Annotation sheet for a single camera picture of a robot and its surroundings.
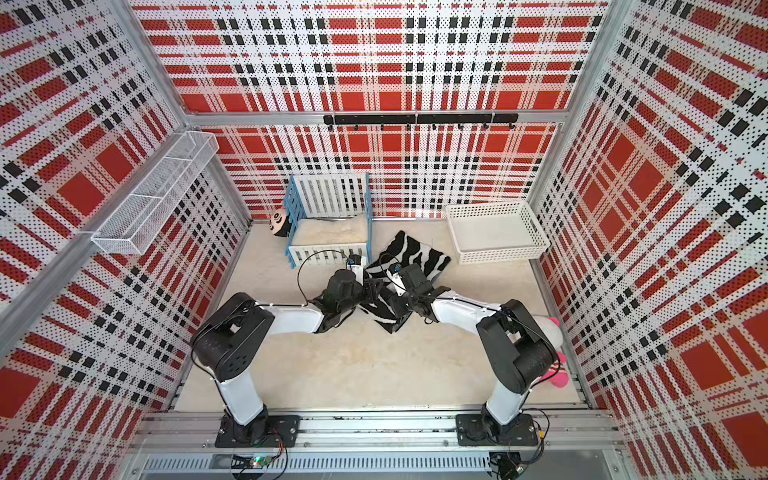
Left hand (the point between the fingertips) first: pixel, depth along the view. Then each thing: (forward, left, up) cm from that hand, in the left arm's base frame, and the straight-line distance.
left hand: (383, 279), depth 94 cm
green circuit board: (-47, +31, -6) cm, 57 cm away
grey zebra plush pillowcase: (+18, -7, -7) cm, 21 cm away
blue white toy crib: (+38, +26, -11) cm, 47 cm away
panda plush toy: (+25, +40, 0) cm, 48 cm away
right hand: (-6, -5, -2) cm, 8 cm away
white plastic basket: (+26, -38, -7) cm, 47 cm away
